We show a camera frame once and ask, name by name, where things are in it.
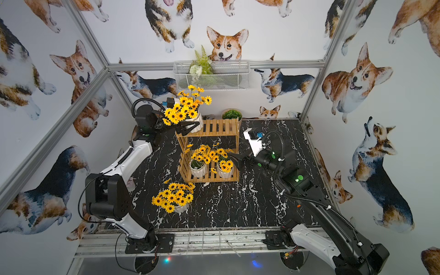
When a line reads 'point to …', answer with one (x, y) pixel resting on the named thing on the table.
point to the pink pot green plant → (231, 113)
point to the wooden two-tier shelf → (217, 133)
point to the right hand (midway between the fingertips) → (235, 145)
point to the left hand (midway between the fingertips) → (198, 114)
